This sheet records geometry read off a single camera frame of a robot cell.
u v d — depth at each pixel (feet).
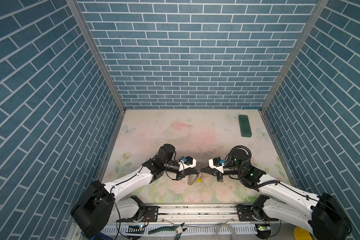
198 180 2.43
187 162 2.04
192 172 2.32
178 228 2.27
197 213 2.48
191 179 2.83
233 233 2.24
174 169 2.19
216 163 1.93
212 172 2.19
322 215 1.32
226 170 2.11
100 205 1.33
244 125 3.57
